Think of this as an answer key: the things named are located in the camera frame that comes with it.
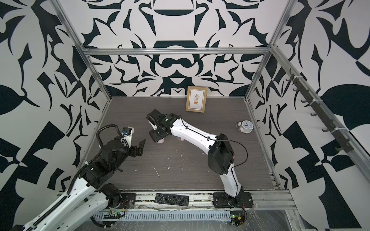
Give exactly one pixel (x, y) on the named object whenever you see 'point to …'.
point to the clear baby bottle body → (182, 139)
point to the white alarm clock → (245, 126)
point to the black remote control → (177, 199)
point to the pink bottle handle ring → (161, 140)
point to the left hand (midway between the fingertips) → (134, 135)
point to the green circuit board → (237, 216)
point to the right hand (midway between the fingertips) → (156, 133)
